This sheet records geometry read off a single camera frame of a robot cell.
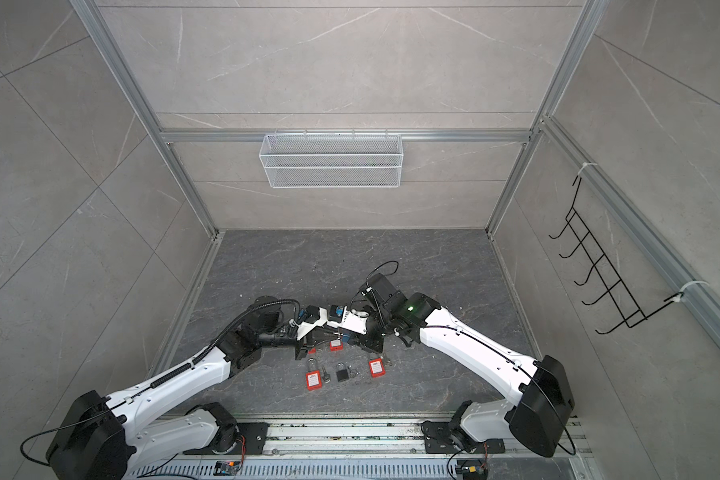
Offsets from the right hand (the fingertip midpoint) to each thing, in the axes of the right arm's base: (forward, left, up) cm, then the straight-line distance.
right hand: (350, 331), depth 75 cm
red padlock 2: (-6, +11, -14) cm, 19 cm away
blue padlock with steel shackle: (-2, +1, +2) cm, 3 cm away
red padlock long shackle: (+2, +5, -14) cm, 15 cm away
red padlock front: (-4, -7, -15) cm, 17 cm away
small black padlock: (-5, +3, -16) cm, 17 cm away
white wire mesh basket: (+57, +18, +14) cm, 62 cm away
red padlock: (-7, +8, +6) cm, 12 cm away
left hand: (0, +3, +1) cm, 3 cm away
